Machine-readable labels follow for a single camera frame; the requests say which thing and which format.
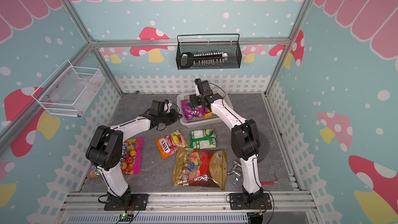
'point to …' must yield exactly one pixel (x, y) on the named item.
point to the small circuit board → (125, 217)
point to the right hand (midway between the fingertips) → (195, 97)
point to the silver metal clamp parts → (236, 172)
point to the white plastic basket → (202, 121)
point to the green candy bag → (203, 139)
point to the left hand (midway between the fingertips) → (182, 117)
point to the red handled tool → (269, 182)
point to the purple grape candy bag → (190, 112)
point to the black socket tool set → (188, 59)
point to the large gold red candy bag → (194, 167)
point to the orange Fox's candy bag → (169, 144)
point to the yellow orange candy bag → (209, 114)
